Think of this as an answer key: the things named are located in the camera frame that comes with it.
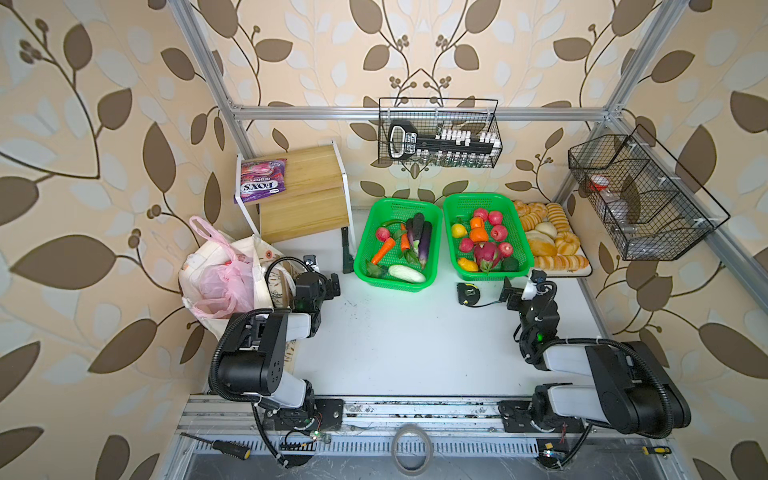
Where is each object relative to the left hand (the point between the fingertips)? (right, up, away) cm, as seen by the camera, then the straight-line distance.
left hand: (319, 273), depth 94 cm
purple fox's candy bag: (-12, +28, -14) cm, 33 cm away
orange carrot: (+21, +8, +13) cm, 26 cm away
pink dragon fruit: (+54, +5, +2) cm, 54 cm away
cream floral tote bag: (-8, 0, -16) cm, 18 cm away
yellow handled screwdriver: (-17, -39, -23) cm, 48 cm away
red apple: (+62, +13, +12) cm, 64 cm away
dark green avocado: (+62, +3, +3) cm, 62 cm away
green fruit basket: (+49, +23, +20) cm, 57 cm away
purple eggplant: (+33, +13, +11) cm, 37 cm away
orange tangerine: (+54, +12, +11) cm, 56 cm away
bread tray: (+81, +8, +11) cm, 82 cm away
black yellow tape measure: (+47, -6, 0) cm, 48 cm away
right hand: (+63, -2, -6) cm, 63 cm away
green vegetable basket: (+18, +21, +18) cm, 33 cm away
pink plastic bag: (-18, 0, -20) cm, 27 cm away
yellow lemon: (+47, +14, +14) cm, 51 cm away
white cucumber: (+28, 0, +2) cm, 28 cm away
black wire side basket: (+88, +18, -22) cm, 92 cm away
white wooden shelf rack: (-4, +26, +11) cm, 28 cm away
